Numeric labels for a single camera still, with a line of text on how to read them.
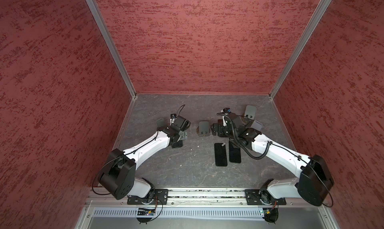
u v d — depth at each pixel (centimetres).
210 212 71
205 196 76
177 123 67
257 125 92
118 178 42
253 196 74
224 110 74
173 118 76
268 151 49
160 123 109
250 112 99
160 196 75
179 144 90
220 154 90
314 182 41
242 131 62
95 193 42
